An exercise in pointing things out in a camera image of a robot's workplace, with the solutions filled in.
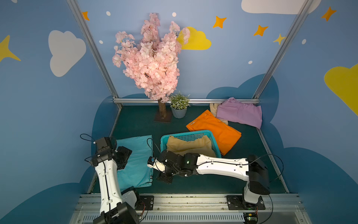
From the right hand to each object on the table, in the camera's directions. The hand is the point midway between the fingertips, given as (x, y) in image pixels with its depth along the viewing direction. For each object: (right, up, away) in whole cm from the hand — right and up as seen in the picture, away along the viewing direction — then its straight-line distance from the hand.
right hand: (160, 171), depth 72 cm
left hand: (-19, +8, +6) cm, 21 cm away
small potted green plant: (+9, +38, +29) cm, 49 cm away
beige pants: (+25, +9, +21) cm, 34 cm away
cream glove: (+40, +37, +49) cm, 73 cm away
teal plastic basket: (+17, +16, +22) cm, 32 cm away
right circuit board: (+48, -25, +1) cm, 54 cm away
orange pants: (+44, +15, +29) cm, 55 cm away
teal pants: (-16, -5, +10) cm, 19 cm away
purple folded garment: (+55, +35, +44) cm, 79 cm away
